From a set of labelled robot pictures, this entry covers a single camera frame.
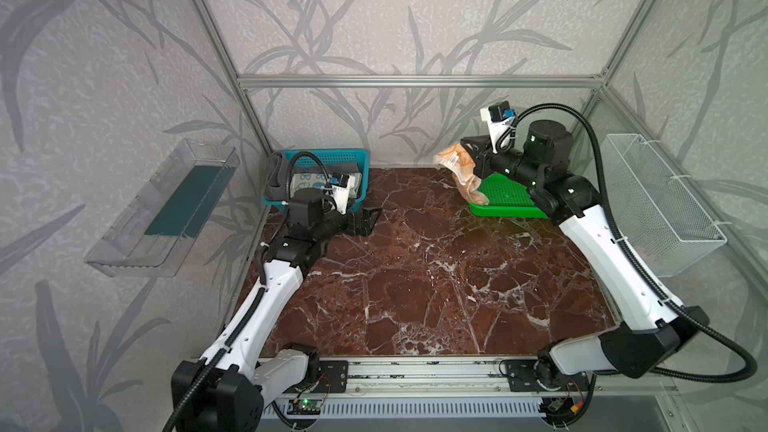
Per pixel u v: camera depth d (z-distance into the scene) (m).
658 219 0.62
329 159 1.15
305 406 0.71
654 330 0.39
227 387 0.37
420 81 0.99
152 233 0.63
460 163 0.65
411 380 0.75
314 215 0.58
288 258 0.53
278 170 1.02
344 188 0.66
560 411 0.74
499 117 0.53
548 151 0.47
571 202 0.47
